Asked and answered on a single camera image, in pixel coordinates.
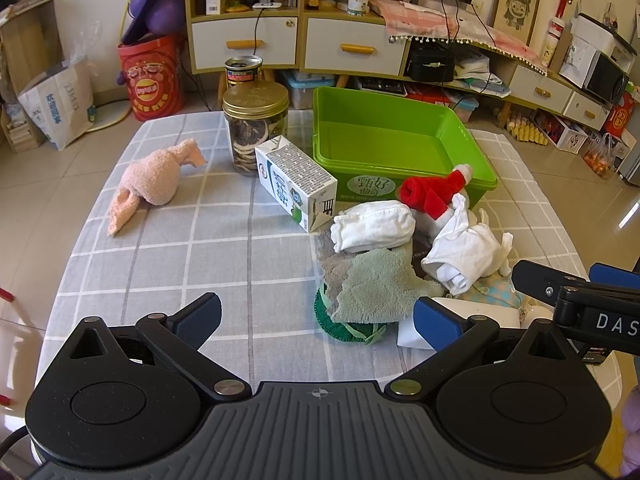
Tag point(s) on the low tv cabinet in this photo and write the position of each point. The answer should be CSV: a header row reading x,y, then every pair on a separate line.
x,y
528,86

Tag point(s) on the white paper bag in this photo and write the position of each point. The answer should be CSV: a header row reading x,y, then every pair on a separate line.
x,y
60,102

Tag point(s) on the pink table runner cloth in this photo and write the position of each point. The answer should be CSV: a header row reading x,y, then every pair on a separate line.
x,y
405,21

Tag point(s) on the clear storage box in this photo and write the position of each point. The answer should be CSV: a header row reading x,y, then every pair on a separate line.
x,y
301,87

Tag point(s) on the purple plush toy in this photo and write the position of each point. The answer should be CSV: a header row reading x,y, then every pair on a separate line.
x,y
153,17

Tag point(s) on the girl drawing frame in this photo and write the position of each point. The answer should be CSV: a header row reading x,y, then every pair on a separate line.
x,y
516,18

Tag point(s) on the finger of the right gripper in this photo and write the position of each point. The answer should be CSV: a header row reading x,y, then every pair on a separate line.
x,y
541,282
604,274

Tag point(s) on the white mug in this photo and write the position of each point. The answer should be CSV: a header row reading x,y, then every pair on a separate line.
x,y
357,7

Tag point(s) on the red santa plush toy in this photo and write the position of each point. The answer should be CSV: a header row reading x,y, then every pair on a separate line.
x,y
433,195

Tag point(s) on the bag of oranges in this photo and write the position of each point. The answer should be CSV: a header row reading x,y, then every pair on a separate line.
x,y
599,154

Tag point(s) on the bunny doll blue dress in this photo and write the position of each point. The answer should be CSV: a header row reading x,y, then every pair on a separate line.
x,y
499,291

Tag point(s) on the wooden shelf cabinet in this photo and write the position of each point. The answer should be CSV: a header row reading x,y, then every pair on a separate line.
x,y
294,36

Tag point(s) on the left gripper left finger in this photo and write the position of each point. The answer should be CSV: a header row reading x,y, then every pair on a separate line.
x,y
174,341

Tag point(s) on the egg tray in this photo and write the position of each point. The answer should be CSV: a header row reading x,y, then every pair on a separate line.
x,y
523,129

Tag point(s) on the black bag on shelf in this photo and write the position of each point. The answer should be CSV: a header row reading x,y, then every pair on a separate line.
x,y
429,62

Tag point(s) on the grey green towel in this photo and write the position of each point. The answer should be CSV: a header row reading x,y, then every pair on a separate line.
x,y
377,286

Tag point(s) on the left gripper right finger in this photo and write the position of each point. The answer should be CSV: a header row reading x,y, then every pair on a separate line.
x,y
456,340

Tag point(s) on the glass jar gold lid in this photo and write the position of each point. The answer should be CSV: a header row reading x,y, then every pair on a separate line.
x,y
255,112

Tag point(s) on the black microwave oven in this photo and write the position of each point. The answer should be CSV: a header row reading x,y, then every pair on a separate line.
x,y
593,71

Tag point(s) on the green plastic bin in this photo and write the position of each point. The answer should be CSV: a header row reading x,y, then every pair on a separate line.
x,y
372,142

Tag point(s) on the white cloth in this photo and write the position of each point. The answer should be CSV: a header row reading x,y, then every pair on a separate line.
x,y
466,249
374,225

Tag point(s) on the white milk carton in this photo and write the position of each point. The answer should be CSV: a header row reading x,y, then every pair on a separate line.
x,y
305,190

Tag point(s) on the tin can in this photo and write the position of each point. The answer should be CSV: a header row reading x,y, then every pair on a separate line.
x,y
242,69

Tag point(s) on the pink plush towel toy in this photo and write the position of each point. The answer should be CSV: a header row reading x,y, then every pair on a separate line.
x,y
154,179

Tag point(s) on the red snack bucket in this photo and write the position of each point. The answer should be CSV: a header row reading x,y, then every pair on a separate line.
x,y
151,74

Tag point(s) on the green felt coaster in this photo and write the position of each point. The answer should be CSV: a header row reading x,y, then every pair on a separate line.
x,y
353,333

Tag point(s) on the red shoe box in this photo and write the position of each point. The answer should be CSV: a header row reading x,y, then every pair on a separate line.
x,y
426,93

